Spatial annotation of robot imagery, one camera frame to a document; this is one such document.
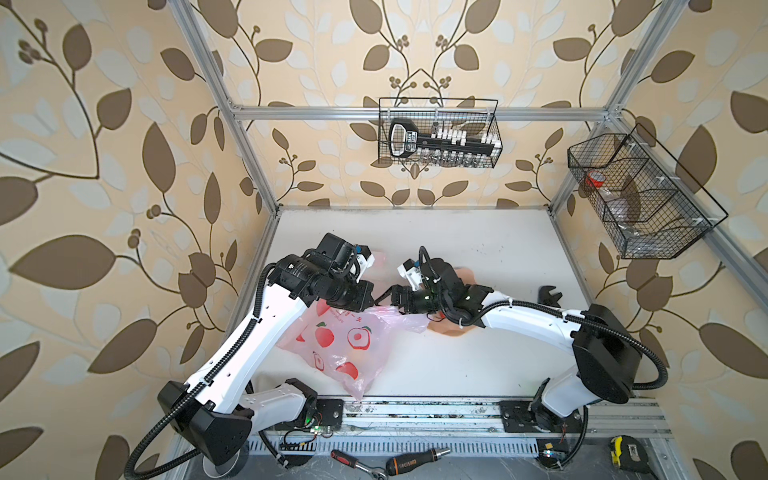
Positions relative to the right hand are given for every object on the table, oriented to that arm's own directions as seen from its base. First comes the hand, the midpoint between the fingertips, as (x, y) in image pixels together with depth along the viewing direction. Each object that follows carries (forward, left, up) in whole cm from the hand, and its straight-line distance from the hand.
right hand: (383, 310), depth 76 cm
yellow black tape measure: (-31, -55, -13) cm, 64 cm away
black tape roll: (-30, +34, -11) cm, 47 cm away
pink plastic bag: (-9, +9, -1) cm, 12 cm away
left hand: (-1, +2, +7) cm, 7 cm away
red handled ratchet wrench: (-30, +7, -15) cm, 34 cm away
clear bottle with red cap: (+16, -60, +17) cm, 64 cm away
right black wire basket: (+16, -67, +19) cm, 72 cm away
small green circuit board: (-30, -40, -18) cm, 53 cm away
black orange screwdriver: (-31, -4, -13) cm, 33 cm away
